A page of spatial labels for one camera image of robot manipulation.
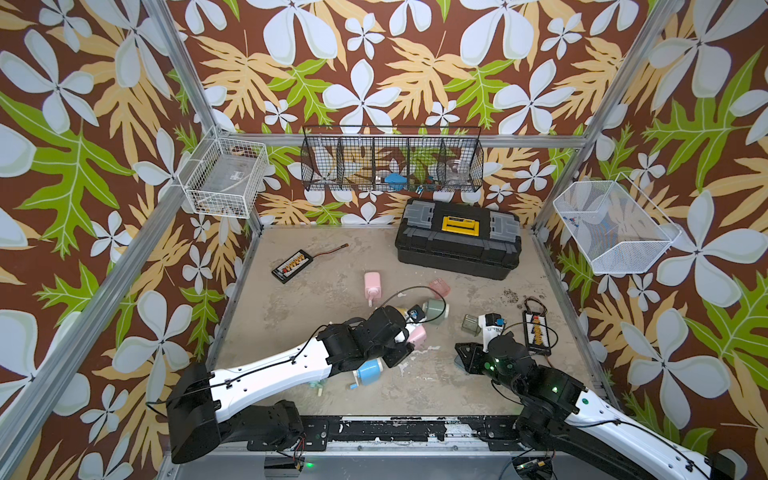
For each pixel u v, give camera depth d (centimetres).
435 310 90
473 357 66
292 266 107
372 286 95
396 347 62
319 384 78
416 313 63
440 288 102
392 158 99
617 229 82
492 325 68
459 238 95
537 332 91
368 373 77
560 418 53
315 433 75
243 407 45
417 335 72
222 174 86
